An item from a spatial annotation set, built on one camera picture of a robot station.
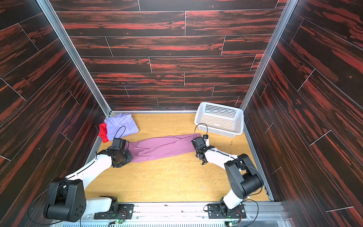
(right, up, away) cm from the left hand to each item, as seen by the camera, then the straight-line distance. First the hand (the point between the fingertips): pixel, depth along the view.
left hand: (131, 158), depth 90 cm
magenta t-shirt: (+13, +5, +7) cm, 16 cm away
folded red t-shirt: (-26, +16, +13) cm, 33 cm away
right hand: (+51, +4, +4) cm, 52 cm away
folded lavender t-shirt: (-13, +21, +14) cm, 29 cm away
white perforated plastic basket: (+64, +26, +25) cm, 74 cm away
